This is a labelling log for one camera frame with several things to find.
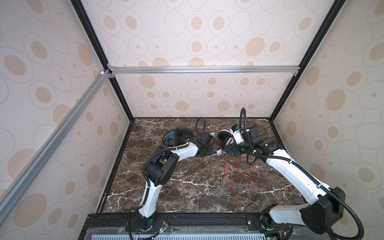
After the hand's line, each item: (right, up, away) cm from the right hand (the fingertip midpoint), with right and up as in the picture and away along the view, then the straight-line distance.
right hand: (233, 145), depth 81 cm
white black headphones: (-1, +3, +16) cm, 16 cm away
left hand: (-7, -4, +15) cm, 17 cm away
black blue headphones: (-34, +4, +29) cm, 45 cm away
